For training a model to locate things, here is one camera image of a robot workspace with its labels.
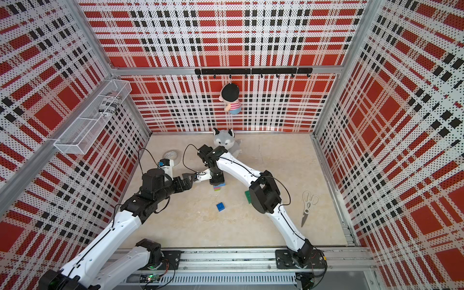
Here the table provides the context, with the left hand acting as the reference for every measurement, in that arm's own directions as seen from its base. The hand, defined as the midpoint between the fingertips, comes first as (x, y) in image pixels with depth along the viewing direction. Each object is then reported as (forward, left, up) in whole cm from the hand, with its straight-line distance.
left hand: (189, 177), depth 80 cm
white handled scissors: (-4, -57, -17) cm, 60 cm away
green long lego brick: (0, -27, -16) cm, 31 cm away
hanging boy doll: (+39, -17, +17) cm, 46 cm away
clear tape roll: (+25, +19, -15) cm, 34 cm away
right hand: (+6, -12, -10) cm, 17 cm away
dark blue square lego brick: (-8, -13, -16) cm, 22 cm away
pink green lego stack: (+2, -11, -14) cm, 18 cm away
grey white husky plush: (+22, -16, +2) cm, 27 cm away
